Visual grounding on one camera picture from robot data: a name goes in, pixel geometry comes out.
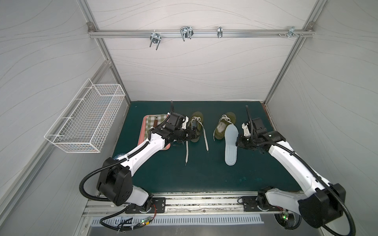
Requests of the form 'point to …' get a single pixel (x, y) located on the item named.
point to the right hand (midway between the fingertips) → (236, 141)
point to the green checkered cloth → (149, 122)
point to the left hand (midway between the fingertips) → (196, 135)
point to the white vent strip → (232, 221)
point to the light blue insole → (231, 134)
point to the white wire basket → (85, 123)
